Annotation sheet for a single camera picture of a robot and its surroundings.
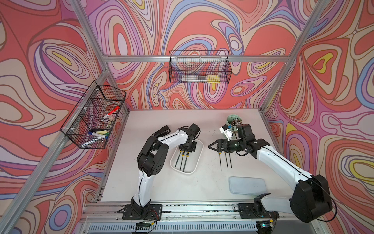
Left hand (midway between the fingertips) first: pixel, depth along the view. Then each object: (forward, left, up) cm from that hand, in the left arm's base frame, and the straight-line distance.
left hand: (191, 150), depth 96 cm
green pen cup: (+12, -27, +17) cm, 34 cm away
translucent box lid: (-23, -31, +1) cm, 38 cm away
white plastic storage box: (-8, +3, 0) cm, 9 cm away
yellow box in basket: (+32, -14, +34) cm, 49 cm away
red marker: (+6, +40, +33) cm, 52 cm away
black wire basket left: (-1, +53, +29) cm, 61 cm away
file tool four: (-4, +3, +1) cm, 5 cm away
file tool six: (-1, +8, 0) cm, 8 cm away
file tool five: (-4, +6, 0) cm, 7 cm away
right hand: (-9, -12, +15) cm, 22 cm away
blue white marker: (-7, +47, +28) cm, 55 cm away
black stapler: (+13, +20, +4) cm, 24 cm away
